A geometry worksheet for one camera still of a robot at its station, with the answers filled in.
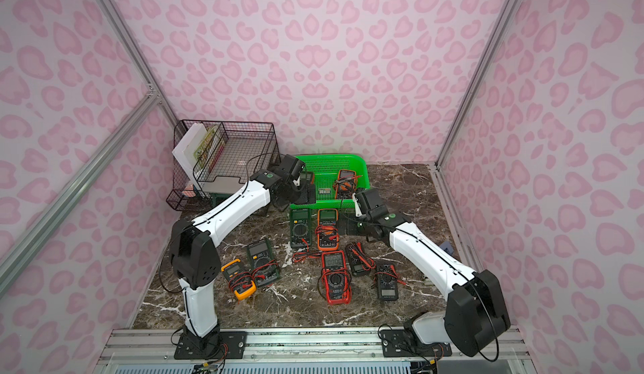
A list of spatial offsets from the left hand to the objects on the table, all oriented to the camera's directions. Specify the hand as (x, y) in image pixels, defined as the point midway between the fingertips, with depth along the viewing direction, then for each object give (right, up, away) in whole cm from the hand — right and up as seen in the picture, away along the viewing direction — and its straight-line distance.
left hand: (306, 193), depth 89 cm
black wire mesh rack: (-37, +13, +8) cm, 40 cm away
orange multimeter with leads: (+8, -14, +4) cm, 16 cm away
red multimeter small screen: (+10, -28, -9) cm, 31 cm away
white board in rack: (-43, +15, 0) cm, 46 cm away
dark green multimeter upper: (-3, -14, +7) cm, 15 cm away
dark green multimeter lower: (-15, -24, -2) cm, 28 cm away
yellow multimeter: (-21, -27, -8) cm, 36 cm away
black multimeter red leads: (+19, -24, -3) cm, 31 cm away
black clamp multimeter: (+27, -29, -8) cm, 40 cm away
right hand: (+14, -10, -6) cm, 18 cm away
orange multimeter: (+15, +4, +17) cm, 23 cm away
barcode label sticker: (+6, +1, +20) cm, 21 cm away
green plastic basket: (+11, +7, +21) cm, 24 cm away
